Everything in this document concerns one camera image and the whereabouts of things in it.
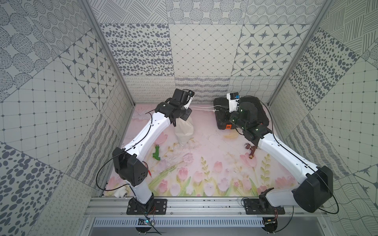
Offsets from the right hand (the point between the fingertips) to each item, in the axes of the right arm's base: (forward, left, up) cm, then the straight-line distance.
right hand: (219, 108), depth 78 cm
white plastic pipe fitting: (-36, +51, -26) cm, 68 cm away
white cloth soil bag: (-4, +20, -16) cm, 26 cm away
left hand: (+3, +20, -1) cm, 21 cm away
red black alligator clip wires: (-24, +41, -30) cm, 56 cm away
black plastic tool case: (+14, -35, -25) cm, 45 cm away
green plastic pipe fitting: (-14, +38, -29) cm, 50 cm away
